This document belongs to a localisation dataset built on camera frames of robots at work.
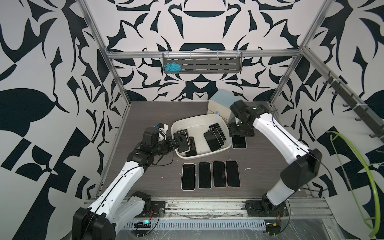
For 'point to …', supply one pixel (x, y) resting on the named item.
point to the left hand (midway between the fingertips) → (179, 138)
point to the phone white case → (188, 177)
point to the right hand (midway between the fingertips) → (234, 132)
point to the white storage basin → (196, 126)
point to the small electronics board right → (272, 229)
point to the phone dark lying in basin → (193, 150)
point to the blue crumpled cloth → (172, 67)
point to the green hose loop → (376, 230)
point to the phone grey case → (204, 175)
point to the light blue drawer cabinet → (220, 102)
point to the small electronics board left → (145, 224)
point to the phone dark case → (219, 174)
